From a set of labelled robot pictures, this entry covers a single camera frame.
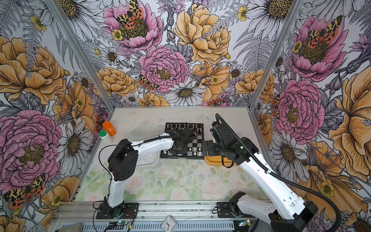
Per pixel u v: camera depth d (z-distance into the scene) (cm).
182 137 70
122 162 50
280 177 40
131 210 74
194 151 93
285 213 38
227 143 50
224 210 74
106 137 94
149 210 76
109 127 99
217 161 73
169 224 69
